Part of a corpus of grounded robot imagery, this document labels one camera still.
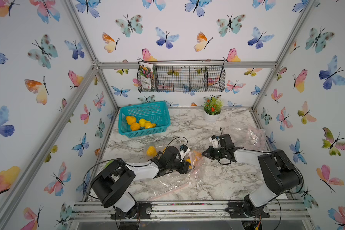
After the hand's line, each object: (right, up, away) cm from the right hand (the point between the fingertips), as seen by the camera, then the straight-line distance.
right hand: (203, 152), depth 91 cm
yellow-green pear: (-42, +19, +13) cm, 48 cm away
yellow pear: (-47, +16, +12) cm, 51 cm away
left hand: (-7, -6, -8) cm, 12 cm away
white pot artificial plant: (+8, +30, +8) cm, 32 cm away
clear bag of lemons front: (-6, -3, -8) cm, 11 cm away
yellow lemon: (-37, +17, +12) cm, 43 cm away
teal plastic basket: (-33, +27, +26) cm, 50 cm away
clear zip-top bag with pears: (+32, +9, +11) cm, 35 cm away
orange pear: (-51, +21, +16) cm, 57 cm away
